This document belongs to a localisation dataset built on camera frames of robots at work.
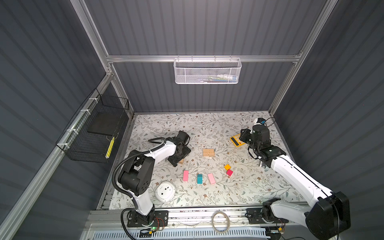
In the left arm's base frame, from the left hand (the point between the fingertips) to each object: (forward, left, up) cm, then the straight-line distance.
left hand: (184, 156), depth 93 cm
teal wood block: (-14, -9, -3) cm, 17 cm away
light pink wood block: (-14, -16, -2) cm, 21 cm away
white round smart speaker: (-21, +11, +1) cm, 24 cm away
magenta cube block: (-11, -27, -3) cm, 29 cm away
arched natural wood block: (-3, +2, -1) cm, 4 cm away
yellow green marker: (-7, +34, +24) cm, 42 cm away
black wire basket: (0, +45, +25) cm, 51 cm away
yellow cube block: (-8, -26, -2) cm, 28 cm away
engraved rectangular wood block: (+2, -16, -1) cm, 16 cm away
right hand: (+3, -34, +20) cm, 39 cm away
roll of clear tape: (-37, -21, -2) cm, 43 cm away
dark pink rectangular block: (-12, -1, -3) cm, 12 cm away
